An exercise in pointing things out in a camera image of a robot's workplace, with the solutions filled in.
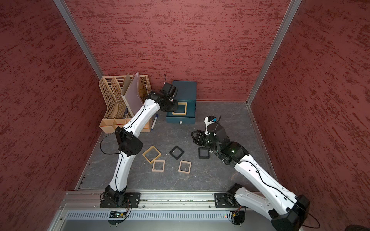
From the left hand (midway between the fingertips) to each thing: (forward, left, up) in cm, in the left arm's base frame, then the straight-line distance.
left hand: (173, 110), depth 91 cm
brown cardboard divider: (+15, +33, +8) cm, 37 cm away
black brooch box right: (-21, -20, -20) cm, 35 cm away
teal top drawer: (+4, -12, -4) cm, 13 cm away
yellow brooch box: (-2, -7, -1) cm, 8 cm away
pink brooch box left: (-30, +8, -18) cm, 36 cm away
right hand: (-23, -12, +5) cm, 27 cm away
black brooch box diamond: (-21, -2, -19) cm, 28 cm away
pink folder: (+2, +24, +9) cm, 25 cm away
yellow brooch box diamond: (-25, +11, -17) cm, 32 cm away
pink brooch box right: (-30, -8, -19) cm, 37 cm away
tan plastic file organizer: (+5, +43, -12) cm, 45 cm away
